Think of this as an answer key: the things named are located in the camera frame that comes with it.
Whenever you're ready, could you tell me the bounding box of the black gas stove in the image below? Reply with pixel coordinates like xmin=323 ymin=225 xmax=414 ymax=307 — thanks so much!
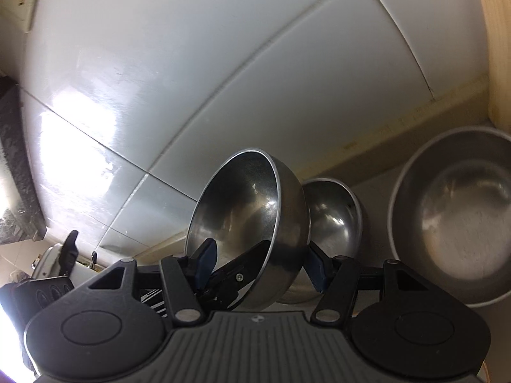
xmin=1 ymin=276 xmax=74 ymax=373

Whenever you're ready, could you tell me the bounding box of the stainless steel bowl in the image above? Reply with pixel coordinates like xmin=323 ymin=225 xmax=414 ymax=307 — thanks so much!
xmin=278 ymin=177 xmax=367 ymax=304
xmin=387 ymin=126 xmax=510 ymax=308
xmin=185 ymin=149 xmax=310 ymax=311

